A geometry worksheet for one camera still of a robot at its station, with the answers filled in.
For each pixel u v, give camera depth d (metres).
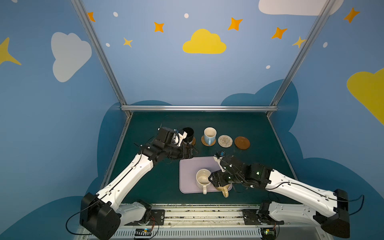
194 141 1.04
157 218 0.74
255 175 0.49
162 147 0.58
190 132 0.96
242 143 1.05
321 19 0.73
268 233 0.73
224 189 0.77
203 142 1.04
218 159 0.67
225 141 1.05
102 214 0.37
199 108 1.38
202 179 0.85
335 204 0.41
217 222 0.73
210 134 1.01
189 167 0.93
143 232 0.73
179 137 0.63
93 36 0.78
